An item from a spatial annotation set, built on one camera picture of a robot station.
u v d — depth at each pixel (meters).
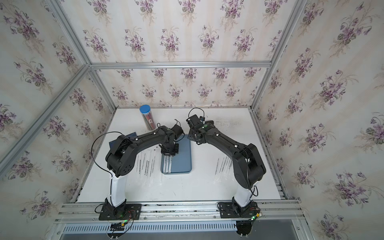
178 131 0.81
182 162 0.91
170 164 0.89
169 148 0.80
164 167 0.88
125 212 0.69
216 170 0.87
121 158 0.52
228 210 0.73
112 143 0.98
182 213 0.73
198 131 0.64
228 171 0.87
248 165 0.46
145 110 0.93
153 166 0.88
